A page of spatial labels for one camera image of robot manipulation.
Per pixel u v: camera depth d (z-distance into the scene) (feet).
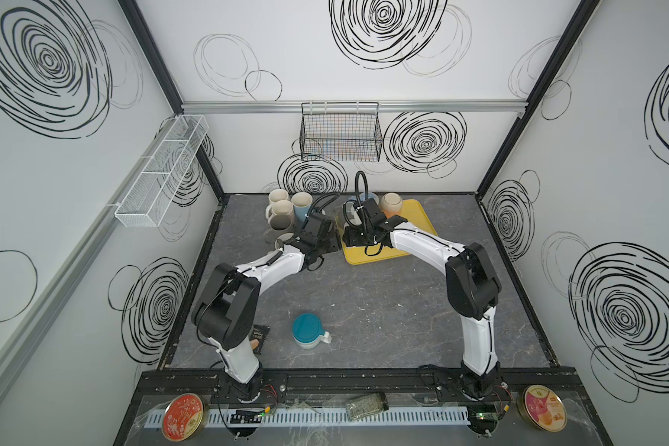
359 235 2.75
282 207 3.51
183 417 2.19
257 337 2.66
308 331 2.50
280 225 3.26
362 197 3.56
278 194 3.62
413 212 3.69
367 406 2.23
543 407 2.23
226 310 1.53
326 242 2.67
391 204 3.44
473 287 1.72
